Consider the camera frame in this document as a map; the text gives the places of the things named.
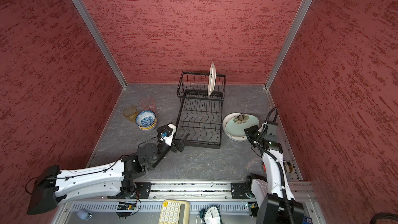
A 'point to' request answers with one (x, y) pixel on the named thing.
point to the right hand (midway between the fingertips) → (242, 131)
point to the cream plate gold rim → (212, 79)
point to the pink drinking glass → (148, 103)
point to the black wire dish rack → (200, 112)
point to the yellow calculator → (174, 211)
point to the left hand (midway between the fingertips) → (180, 130)
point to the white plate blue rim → (236, 138)
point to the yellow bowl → (148, 128)
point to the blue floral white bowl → (145, 118)
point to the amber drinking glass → (130, 112)
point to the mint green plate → (234, 124)
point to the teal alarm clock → (211, 215)
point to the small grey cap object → (84, 214)
